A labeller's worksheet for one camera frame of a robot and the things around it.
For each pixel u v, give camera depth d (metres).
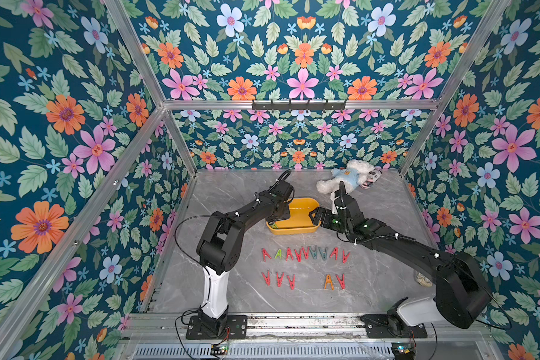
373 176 1.14
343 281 0.84
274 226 0.98
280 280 0.84
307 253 0.91
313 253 0.90
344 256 0.90
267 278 0.84
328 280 0.84
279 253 0.90
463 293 0.42
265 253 0.91
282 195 0.77
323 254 0.90
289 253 0.91
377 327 0.73
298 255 0.90
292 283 0.82
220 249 0.52
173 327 0.69
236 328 0.73
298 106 0.93
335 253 0.91
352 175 1.06
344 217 0.65
